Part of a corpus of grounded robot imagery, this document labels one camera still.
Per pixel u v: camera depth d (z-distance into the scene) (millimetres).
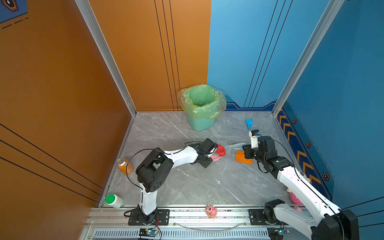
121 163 807
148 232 707
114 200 708
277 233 708
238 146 870
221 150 940
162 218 736
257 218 724
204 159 715
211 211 725
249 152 725
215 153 929
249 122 1122
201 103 1114
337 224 378
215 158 942
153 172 499
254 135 712
